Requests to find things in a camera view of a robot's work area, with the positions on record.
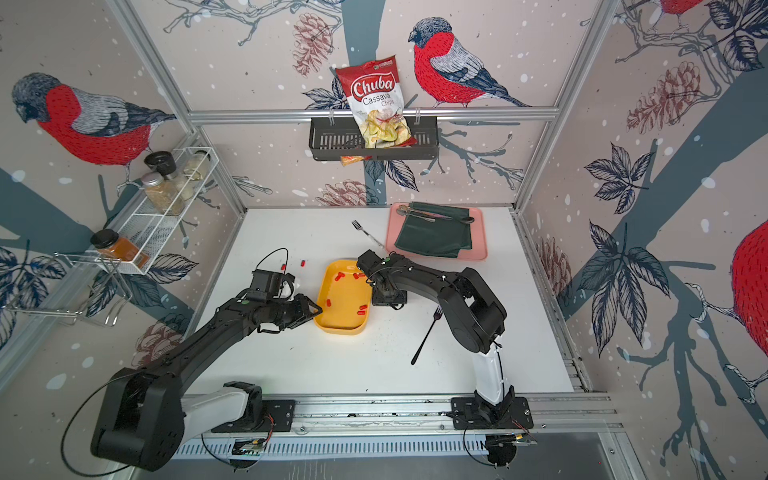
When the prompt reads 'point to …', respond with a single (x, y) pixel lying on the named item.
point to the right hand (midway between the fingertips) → (386, 300)
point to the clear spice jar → (195, 171)
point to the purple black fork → (438, 312)
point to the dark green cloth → (444, 237)
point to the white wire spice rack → (155, 208)
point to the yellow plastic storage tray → (344, 298)
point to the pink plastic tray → (478, 252)
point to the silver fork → (359, 227)
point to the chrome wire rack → (72, 285)
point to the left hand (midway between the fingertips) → (323, 306)
